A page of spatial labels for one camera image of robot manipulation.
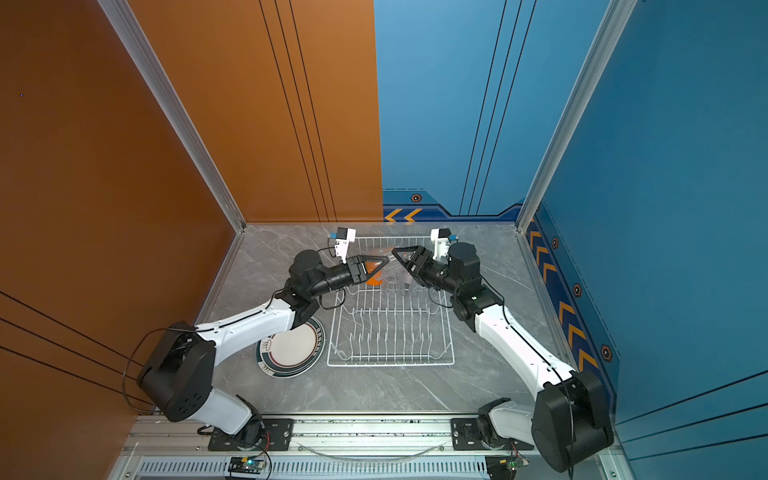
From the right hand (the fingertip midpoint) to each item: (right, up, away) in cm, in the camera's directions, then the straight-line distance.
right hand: (394, 258), depth 74 cm
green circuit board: (-35, -49, -4) cm, 61 cm away
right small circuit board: (+26, -50, -4) cm, 56 cm away
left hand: (-1, -1, -2) cm, 3 cm away
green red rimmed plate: (-28, -27, +9) cm, 40 cm away
